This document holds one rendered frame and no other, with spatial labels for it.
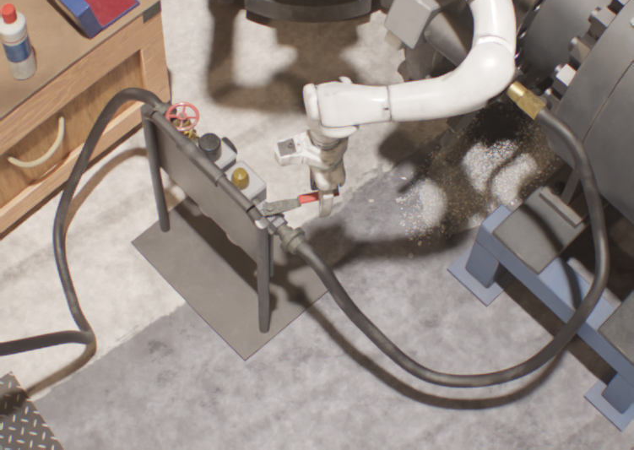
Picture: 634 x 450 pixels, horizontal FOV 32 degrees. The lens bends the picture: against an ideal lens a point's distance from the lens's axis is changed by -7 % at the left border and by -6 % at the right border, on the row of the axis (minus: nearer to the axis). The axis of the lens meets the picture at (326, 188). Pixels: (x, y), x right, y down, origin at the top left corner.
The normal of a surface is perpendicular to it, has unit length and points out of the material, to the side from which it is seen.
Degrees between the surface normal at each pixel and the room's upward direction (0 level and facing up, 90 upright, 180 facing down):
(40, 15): 0
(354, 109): 49
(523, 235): 0
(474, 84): 38
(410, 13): 67
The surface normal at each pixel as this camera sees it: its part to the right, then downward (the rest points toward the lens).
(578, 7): -0.37, 0.03
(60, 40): 0.04, -0.49
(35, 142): 0.69, 0.64
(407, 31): -0.65, 0.36
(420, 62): -0.73, 0.59
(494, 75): -0.08, 0.02
